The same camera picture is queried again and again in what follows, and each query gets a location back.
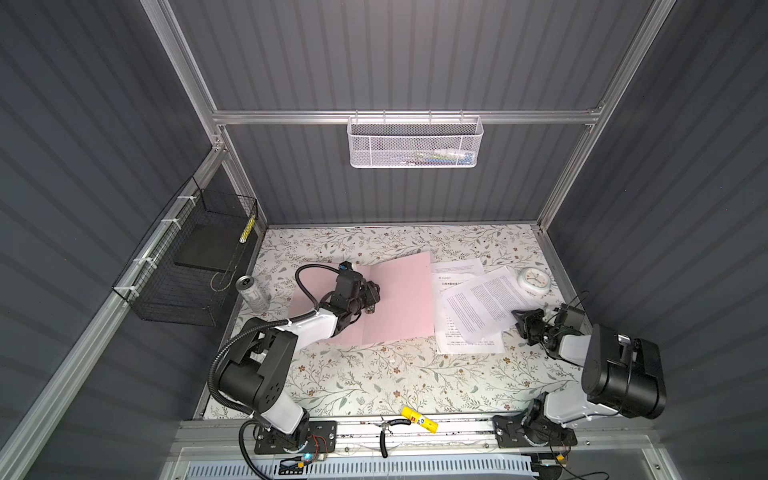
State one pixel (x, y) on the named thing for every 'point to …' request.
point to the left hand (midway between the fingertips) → (375, 288)
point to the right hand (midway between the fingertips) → (518, 315)
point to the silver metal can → (252, 293)
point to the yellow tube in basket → (247, 229)
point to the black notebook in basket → (207, 246)
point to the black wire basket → (182, 275)
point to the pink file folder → (404, 310)
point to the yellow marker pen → (415, 416)
